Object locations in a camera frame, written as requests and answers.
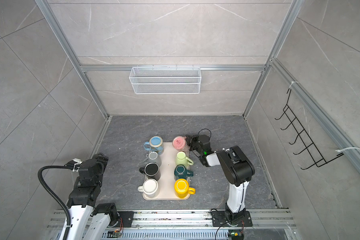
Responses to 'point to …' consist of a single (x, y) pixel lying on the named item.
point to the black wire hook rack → (311, 149)
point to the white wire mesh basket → (165, 80)
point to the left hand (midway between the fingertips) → (100, 154)
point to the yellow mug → (182, 189)
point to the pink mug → (179, 142)
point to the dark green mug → (180, 172)
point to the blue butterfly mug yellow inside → (155, 144)
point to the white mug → (150, 188)
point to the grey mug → (154, 157)
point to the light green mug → (181, 159)
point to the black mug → (151, 170)
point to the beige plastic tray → (167, 179)
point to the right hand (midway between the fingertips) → (184, 133)
